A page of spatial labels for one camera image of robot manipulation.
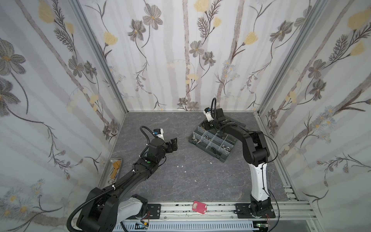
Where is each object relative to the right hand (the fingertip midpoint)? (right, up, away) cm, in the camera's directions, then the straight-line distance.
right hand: (206, 118), depth 101 cm
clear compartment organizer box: (+6, -17, -6) cm, 19 cm away
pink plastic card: (-7, -48, -25) cm, 55 cm away
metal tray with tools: (-59, -29, -10) cm, 67 cm away
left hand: (-22, -13, -17) cm, 31 cm away
